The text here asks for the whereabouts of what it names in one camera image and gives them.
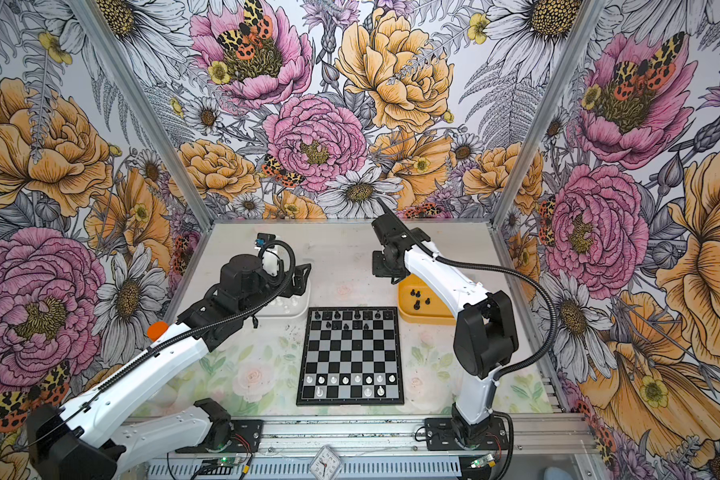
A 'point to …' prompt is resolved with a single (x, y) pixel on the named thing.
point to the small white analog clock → (326, 465)
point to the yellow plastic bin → (416, 304)
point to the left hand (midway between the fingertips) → (293, 273)
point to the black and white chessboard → (351, 357)
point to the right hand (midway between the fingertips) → (384, 278)
